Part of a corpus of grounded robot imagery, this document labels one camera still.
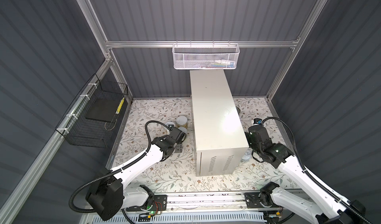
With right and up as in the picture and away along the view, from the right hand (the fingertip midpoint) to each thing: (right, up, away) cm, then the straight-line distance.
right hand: (245, 136), depth 78 cm
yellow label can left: (-44, +5, +21) cm, 49 cm away
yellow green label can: (-35, +2, +17) cm, 39 cm away
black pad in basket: (-73, +14, -4) cm, 75 cm away
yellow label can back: (-36, +7, +18) cm, 40 cm away
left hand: (-39, -6, +6) cm, 40 cm away
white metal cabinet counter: (-17, 0, -21) cm, 27 cm away
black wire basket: (-79, +9, -6) cm, 79 cm away
